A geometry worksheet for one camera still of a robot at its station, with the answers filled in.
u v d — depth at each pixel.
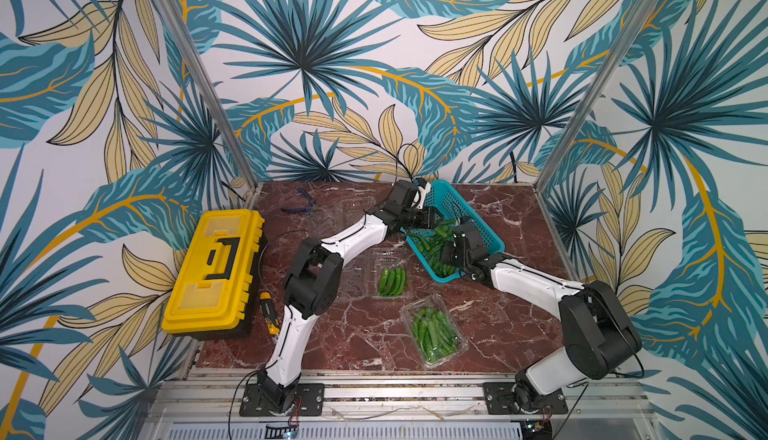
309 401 0.73
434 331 0.83
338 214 1.10
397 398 0.75
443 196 1.09
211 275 0.76
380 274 0.95
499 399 0.73
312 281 0.55
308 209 1.10
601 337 0.44
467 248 0.70
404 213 0.79
